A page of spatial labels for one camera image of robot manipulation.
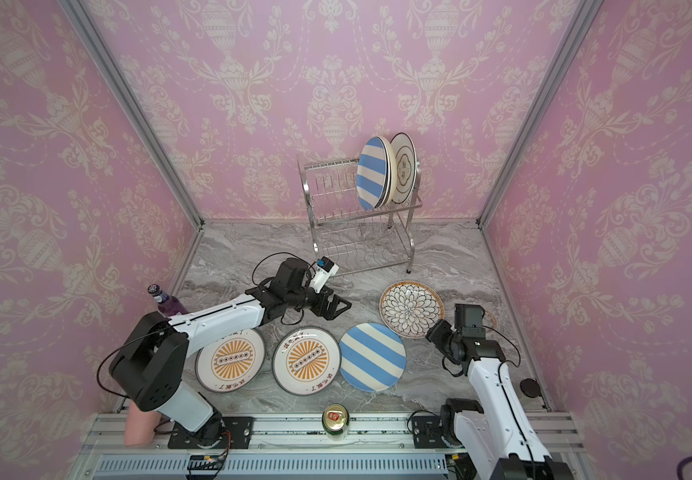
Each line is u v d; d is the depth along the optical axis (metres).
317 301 0.76
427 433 0.73
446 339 0.75
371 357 0.87
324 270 0.76
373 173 0.83
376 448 0.74
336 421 0.67
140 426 0.71
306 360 0.85
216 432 0.67
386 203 0.81
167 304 0.82
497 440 0.44
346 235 1.14
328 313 0.76
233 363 0.85
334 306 0.76
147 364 0.45
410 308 0.95
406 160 0.83
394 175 0.76
